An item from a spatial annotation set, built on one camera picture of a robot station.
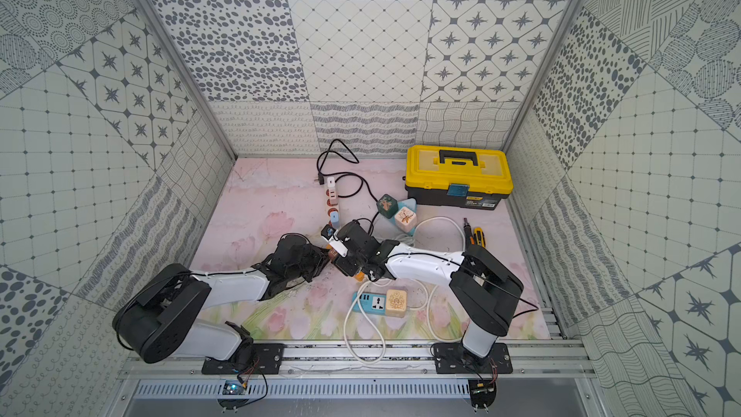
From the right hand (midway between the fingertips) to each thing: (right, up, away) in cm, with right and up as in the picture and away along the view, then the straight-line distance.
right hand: (345, 252), depth 86 cm
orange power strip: (+4, -8, +1) cm, 9 cm away
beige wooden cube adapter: (+15, -11, -10) cm, 21 cm away
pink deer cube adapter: (+19, +9, +4) cm, 22 cm away
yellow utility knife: (+44, +3, +9) cm, 45 cm away
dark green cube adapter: (+13, +13, +9) cm, 21 cm away
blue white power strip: (+9, -13, -6) cm, 17 cm away
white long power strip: (-7, +18, +15) cm, 24 cm away
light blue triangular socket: (+22, +13, +14) cm, 29 cm away
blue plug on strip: (-4, +9, +7) cm, 12 cm away
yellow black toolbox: (+41, +23, +7) cm, 47 cm away
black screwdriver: (+41, +3, +12) cm, 43 cm away
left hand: (-4, 0, +3) cm, 5 cm away
